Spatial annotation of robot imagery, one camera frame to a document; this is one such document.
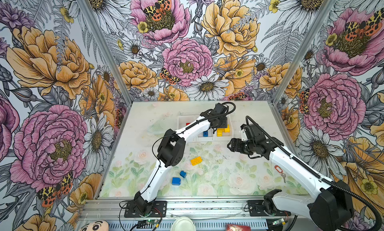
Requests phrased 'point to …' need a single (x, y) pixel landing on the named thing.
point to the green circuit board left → (151, 221)
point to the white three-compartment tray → (225, 133)
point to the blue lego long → (205, 133)
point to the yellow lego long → (196, 161)
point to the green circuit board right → (275, 222)
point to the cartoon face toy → (97, 225)
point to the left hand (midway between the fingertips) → (222, 126)
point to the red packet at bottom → (236, 227)
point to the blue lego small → (182, 174)
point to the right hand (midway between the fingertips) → (234, 151)
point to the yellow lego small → (219, 131)
